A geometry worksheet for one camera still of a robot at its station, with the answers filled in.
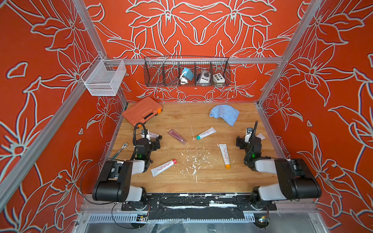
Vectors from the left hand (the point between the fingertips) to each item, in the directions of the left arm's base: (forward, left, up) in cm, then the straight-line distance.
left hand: (150, 137), depth 93 cm
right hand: (+5, -61, +2) cm, 62 cm away
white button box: (+34, -43, +24) cm, 60 cm away
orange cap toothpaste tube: (-7, -49, -4) cm, 50 cm away
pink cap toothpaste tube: (-20, -7, -5) cm, 21 cm away
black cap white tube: (+3, -2, -3) cm, 5 cm away
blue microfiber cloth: (+26, -56, -3) cm, 62 cm away
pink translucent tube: (+7, -16, -6) cm, 18 cm away
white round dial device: (+30, -34, +27) cm, 53 cm away
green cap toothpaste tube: (+9, -39, -4) cm, 40 cm away
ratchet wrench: (-5, +17, -4) cm, 18 cm away
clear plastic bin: (+28, +32, +26) cm, 50 cm away
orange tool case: (+20, +13, 0) cm, 24 cm away
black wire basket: (+40, -6, +24) cm, 47 cm away
